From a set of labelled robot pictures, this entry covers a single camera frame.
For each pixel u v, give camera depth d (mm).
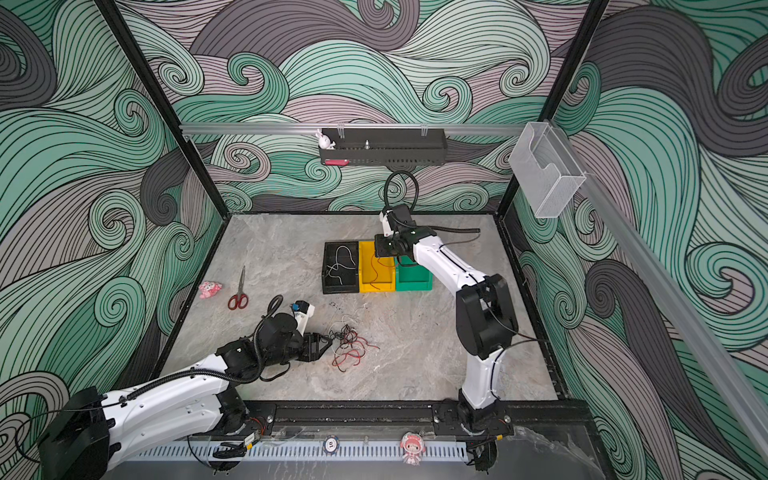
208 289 944
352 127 942
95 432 400
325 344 769
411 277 1008
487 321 490
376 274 952
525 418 745
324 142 854
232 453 713
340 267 1035
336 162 899
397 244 663
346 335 857
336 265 1035
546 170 771
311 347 698
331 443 698
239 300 950
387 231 811
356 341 862
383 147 950
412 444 671
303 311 739
